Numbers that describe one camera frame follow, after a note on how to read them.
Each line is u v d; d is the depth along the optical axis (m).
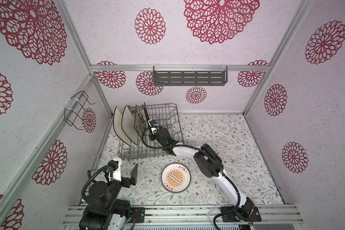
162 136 0.78
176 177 0.84
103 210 0.46
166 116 1.20
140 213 0.73
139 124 0.99
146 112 1.06
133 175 0.58
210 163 0.61
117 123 0.90
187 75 0.92
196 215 0.75
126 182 0.56
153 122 0.83
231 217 0.72
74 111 0.75
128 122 0.88
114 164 0.51
